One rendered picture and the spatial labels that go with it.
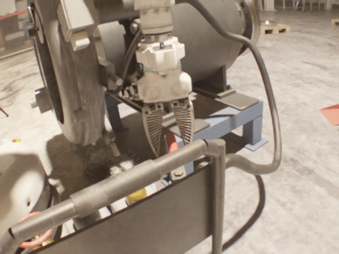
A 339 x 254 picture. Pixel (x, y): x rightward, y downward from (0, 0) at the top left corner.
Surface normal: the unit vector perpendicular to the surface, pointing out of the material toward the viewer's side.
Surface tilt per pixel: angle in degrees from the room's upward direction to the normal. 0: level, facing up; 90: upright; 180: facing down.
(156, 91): 91
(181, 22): 76
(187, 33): 85
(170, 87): 92
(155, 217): 90
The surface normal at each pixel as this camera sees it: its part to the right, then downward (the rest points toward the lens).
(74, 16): 0.49, -0.03
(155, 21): 0.00, 0.47
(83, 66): 0.55, 0.29
